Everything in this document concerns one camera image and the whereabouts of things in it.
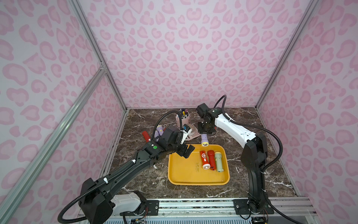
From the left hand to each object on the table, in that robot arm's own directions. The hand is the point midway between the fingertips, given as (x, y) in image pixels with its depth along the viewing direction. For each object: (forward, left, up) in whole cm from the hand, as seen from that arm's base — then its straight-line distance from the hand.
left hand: (188, 142), depth 76 cm
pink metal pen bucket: (+25, +3, -12) cm, 28 cm away
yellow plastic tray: (-8, +4, -20) cm, 22 cm away
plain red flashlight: (+2, -15, -18) cm, 23 cm away
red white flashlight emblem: (-2, -10, -17) cm, 20 cm away
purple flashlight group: (+5, -10, -6) cm, 12 cm away
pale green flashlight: (-3, -19, -18) cm, 26 cm away
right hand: (+13, -9, -8) cm, 18 cm away
